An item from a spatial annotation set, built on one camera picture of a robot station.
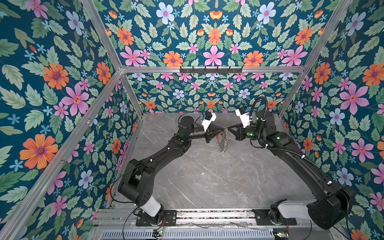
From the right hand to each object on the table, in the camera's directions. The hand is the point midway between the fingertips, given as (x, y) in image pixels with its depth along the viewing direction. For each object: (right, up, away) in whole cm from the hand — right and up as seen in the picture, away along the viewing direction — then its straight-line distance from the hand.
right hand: (230, 126), depth 73 cm
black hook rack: (-9, +35, +21) cm, 42 cm away
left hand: (-3, -1, -3) cm, 4 cm away
